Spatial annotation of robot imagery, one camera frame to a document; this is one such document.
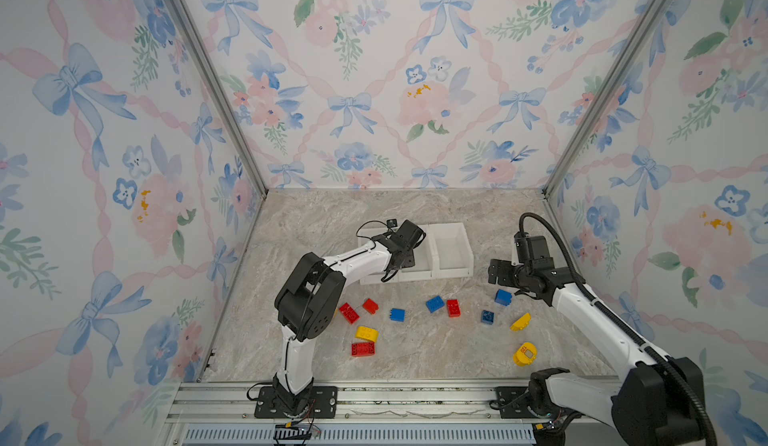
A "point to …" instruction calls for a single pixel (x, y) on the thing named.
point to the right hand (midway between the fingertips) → (505, 269)
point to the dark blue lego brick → (487, 317)
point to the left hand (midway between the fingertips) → (405, 255)
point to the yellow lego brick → (370, 334)
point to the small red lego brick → (370, 306)
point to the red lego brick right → (453, 308)
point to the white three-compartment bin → (444, 253)
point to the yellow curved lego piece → (521, 323)
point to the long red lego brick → (349, 313)
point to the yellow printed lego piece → (525, 355)
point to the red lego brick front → (363, 349)
